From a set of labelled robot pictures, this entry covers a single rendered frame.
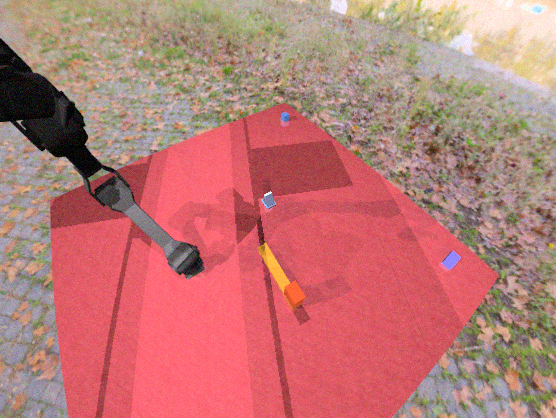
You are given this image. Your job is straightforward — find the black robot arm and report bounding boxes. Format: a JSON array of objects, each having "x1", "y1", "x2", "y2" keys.
[{"x1": 0, "y1": 38, "x2": 205, "y2": 280}]

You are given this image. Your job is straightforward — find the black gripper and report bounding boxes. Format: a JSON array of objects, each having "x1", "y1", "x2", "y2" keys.
[{"x1": 0, "y1": 81, "x2": 13, "y2": 122}]

